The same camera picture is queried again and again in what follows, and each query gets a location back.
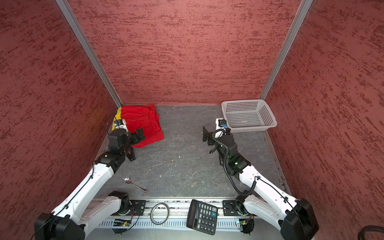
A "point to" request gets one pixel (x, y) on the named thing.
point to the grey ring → (159, 213)
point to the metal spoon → (127, 180)
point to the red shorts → (144, 117)
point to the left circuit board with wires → (121, 226)
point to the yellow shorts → (117, 117)
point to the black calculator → (202, 217)
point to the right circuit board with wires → (247, 225)
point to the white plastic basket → (248, 115)
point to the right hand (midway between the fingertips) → (209, 129)
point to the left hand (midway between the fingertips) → (135, 133)
